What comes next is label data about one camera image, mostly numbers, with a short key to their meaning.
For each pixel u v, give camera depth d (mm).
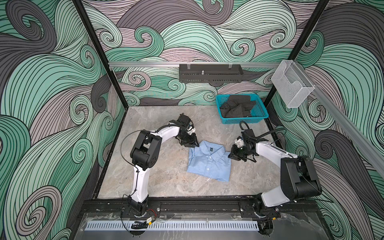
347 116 610
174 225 697
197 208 742
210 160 875
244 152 760
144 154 542
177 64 933
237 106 1108
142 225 713
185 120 817
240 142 854
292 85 777
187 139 848
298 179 439
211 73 952
